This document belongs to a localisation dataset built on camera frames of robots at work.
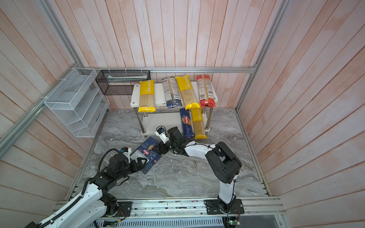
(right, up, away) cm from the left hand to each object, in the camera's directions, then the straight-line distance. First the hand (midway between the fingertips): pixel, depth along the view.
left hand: (142, 163), depth 82 cm
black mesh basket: (-22, +55, +22) cm, 63 cm away
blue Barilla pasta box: (+2, +7, +4) cm, 8 cm away
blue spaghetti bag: (+28, +21, +13) cm, 37 cm away
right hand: (+7, +9, +5) cm, 13 cm away
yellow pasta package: (+36, +26, +19) cm, 48 cm away
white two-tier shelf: (+12, +25, +22) cm, 35 cm away
